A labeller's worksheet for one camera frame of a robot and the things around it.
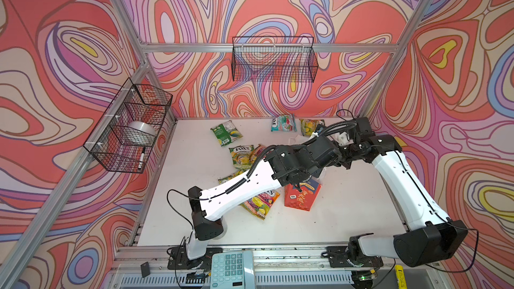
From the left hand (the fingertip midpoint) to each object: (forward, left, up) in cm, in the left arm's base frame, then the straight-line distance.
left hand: (316, 156), depth 65 cm
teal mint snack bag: (+43, +3, -28) cm, 51 cm away
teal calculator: (-29, +29, -29) cm, 50 cm away
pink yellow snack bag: (-6, +19, -29) cm, 35 cm away
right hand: (+4, -5, -10) cm, 12 cm away
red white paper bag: (-6, +1, -22) cm, 23 cm away
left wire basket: (+9, +71, -4) cm, 72 cm away
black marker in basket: (+3, +62, -6) cm, 63 cm away
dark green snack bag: (+36, +38, -30) cm, 60 cm away
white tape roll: (+13, +63, 0) cm, 64 cm away
